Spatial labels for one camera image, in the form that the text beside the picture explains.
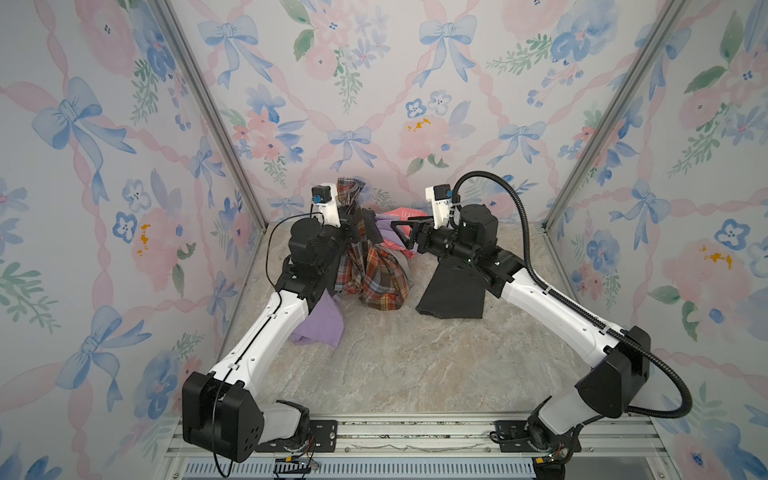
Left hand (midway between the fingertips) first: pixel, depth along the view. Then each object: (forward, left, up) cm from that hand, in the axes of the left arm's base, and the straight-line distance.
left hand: (354, 199), depth 70 cm
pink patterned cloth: (+18, -13, -21) cm, 30 cm away
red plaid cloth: (-6, -5, -22) cm, 23 cm away
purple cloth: (-14, +11, -36) cm, 40 cm away
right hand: (-4, -10, -3) cm, 12 cm away
